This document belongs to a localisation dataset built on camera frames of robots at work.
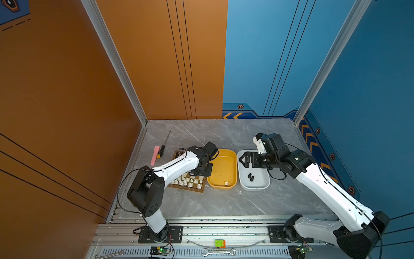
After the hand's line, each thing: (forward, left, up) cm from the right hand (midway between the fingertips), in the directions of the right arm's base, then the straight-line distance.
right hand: (245, 160), depth 73 cm
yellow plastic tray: (+7, +8, -22) cm, 25 cm away
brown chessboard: (-1, +29, -20) cm, 36 cm away
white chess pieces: (-2, +8, -20) cm, 21 cm away
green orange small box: (-30, +12, -20) cm, 38 cm away
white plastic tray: (+1, -12, -22) cm, 26 cm away
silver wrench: (-32, +19, -23) cm, 44 cm away
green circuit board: (-32, +40, -23) cm, 56 cm away
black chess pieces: (+1, -6, -21) cm, 22 cm away
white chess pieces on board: (-2, +31, -17) cm, 36 cm away
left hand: (+3, +19, -16) cm, 25 cm away
